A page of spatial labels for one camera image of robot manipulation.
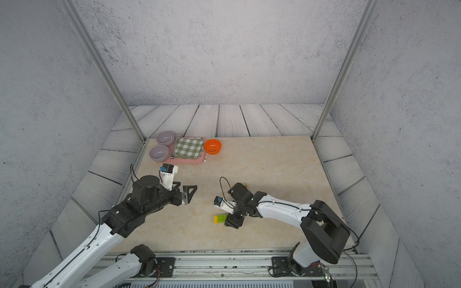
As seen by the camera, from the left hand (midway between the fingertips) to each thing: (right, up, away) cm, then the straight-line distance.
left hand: (191, 186), depth 71 cm
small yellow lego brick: (+8, -16, +10) cm, 21 cm away
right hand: (+15, -16, +11) cm, 25 cm away
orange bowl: (+3, +17, +42) cm, 46 cm away
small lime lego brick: (+11, -16, +10) cm, 22 cm away
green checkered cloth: (-12, +16, +44) cm, 48 cm away
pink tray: (-23, +16, +43) cm, 51 cm away
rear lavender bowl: (-29, +22, +48) cm, 60 cm away
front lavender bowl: (-29, +13, +39) cm, 50 cm away
